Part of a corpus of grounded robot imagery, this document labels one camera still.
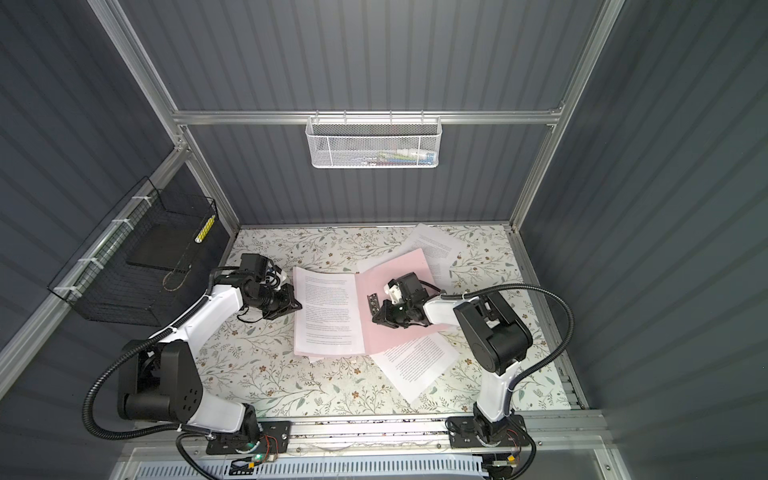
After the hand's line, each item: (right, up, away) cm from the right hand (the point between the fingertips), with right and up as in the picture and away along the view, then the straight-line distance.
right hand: (376, 322), depth 92 cm
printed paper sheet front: (+11, -11, -7) cm, 17 cm away
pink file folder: (+1, -5, -1) cm, 5 cm away
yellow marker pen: (-47, +28, -10) cm, 56 cm away
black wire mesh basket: (-55, +20, -20) cm, 62 cm away
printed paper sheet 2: (+23, +23, +20) cm, 38 cm away
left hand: (-22, +6, -5) cm, 23 cm away
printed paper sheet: (-15, +3, -1) cm, 16 cm away
